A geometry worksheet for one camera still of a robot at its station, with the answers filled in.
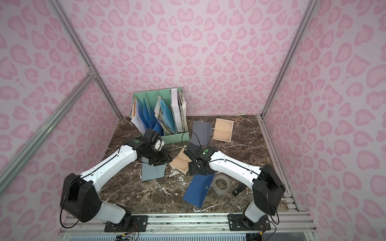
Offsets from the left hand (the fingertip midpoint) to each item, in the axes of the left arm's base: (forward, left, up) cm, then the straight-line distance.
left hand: (170, 159), depth 82 cm
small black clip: (-12, -38, -11) cm, 41 cm away
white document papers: (+21, +21, +12) cm, 32 cm away
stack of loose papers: (+29, -6, +12) cm, 32 cm away
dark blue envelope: (-12, -15, -12) cm, 22 cm away
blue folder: (+23, +4, +6) cm, 24 cm away
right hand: (-5, -14, -4) cm, 16 cm away
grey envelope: (+30, -19, -14) cm, 38 cm away
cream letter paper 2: (+5, -4, -12) cm, 14 cm away
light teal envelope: (-2, +14, -13) cm, 19 cm away
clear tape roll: (-13, -28, -13) cm, 34 cm away
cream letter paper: (+30, -33, -13) cm, 46 cm away
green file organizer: (+32, +17, +3) cm, 36 cm away
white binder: (+30, -1, +8) cm, 31 cm away
